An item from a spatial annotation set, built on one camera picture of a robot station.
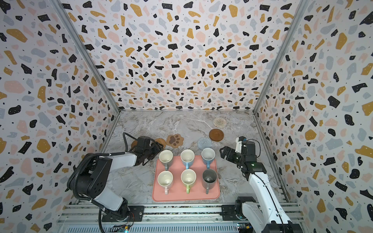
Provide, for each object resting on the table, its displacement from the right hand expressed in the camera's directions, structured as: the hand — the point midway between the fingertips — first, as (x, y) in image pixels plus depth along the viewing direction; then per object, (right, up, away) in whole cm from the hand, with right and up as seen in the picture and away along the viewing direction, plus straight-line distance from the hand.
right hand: (225, 149), depth 82 cm
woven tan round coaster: (-41, +2, +21) cm, 46 cm away
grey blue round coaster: (-11, +1, +21) cm, 24 cm away
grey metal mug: (-9, -17, +1) cm, 19 cm away
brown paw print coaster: (-32, +3, +21) cm, 38 cm away
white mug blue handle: (-22, -7, +10) cm, 25 cm away
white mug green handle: (-21, -17, +3) cm, 27 cm away
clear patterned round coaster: (+2, +15, +32) cm, 36 cm away
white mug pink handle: (-34, -18, +2) cm, 38 cm away
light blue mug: (-9, -5, +8) cm, 13 cm away
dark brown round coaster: (-1, +6, +25) cm, 26 cm away
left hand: (-39, 0, +12) cm, 41 cm away
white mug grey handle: (-35, -6, +7) cm, 36 cm away
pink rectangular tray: (-26, -20, +2) cm, 33 cm away
